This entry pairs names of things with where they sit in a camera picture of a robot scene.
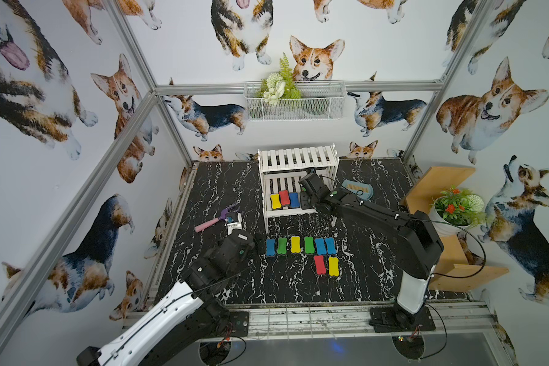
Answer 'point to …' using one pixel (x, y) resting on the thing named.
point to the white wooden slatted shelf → (280, 171)
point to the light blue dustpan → (362, 197)
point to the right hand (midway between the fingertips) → (312, 189)
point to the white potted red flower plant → (457, 210)
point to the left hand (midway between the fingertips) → (252, 231)
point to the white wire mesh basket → (320, 101)
